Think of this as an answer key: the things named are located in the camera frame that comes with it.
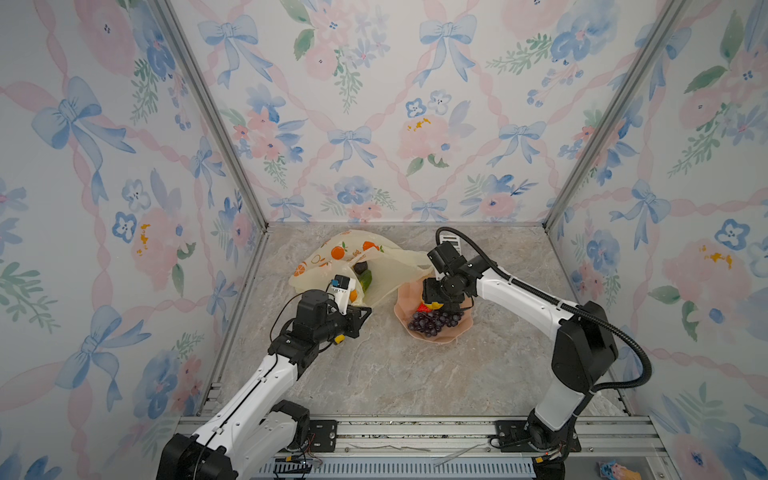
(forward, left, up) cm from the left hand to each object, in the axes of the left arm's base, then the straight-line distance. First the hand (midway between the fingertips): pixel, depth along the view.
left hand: (371, 309), depth 78 cm
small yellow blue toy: (-10, +7, +5) cm, 13 cm away
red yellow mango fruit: (+6, -16, -9) cm, 19 cm away
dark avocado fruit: (+23, +5, -13) cm, 27 cm away
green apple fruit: (+18, +3, -13) cm, 23 cm away
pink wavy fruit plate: (+12, -12, -15) cm, 22 cm away
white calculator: (+39, -29, -15) cm, 51 cm away
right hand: (+9, -17, -6) cm, 20 cm away
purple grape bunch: (+1, -17, -10) cm, 19 cm away
